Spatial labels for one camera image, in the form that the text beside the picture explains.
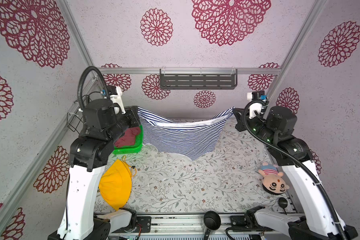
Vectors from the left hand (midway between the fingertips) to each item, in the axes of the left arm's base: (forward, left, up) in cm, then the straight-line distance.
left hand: (137, 110), depth 58 cm
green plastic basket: (+9, +13, -41) cm, 44 cm away
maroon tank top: (+20, +19, -45) cm, 53 cm away
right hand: (+2, -39, 0) cm, 39 cm away
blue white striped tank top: (+3, -22, -23) cm, 32 cm away
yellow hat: (-12, +20, -45) cm, 50 cm away
